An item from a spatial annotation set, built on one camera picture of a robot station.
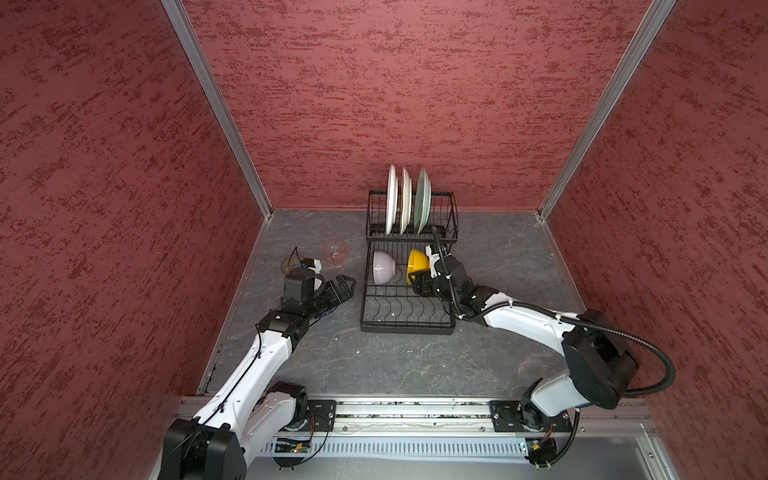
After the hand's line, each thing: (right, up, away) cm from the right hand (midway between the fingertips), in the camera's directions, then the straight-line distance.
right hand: (416, 279), depth 87 cm
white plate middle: (-4, +22, -11) cm, 25 cm away
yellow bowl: (0, +5, -3) cm, 6 cm away
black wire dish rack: (-7, -10, +5) cm, 13 cm away
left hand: (-20, -3, -5) cm, 21 cm away
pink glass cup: (-28, +8, +19) cm, 35 cm away
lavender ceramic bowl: (-10, +3, +5) cm, 11 cm away
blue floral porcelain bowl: (-23, -6, -14) cm, 28 cm away
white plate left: (-7, +22, -12) cm, 26 cm away
